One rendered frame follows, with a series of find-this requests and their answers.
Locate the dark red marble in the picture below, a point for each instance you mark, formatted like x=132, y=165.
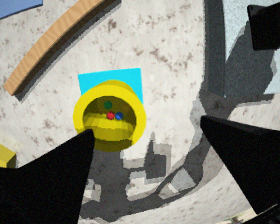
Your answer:
x=110, y=115

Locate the yellow rectangular block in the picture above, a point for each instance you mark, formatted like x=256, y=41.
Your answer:
x=7, y=157

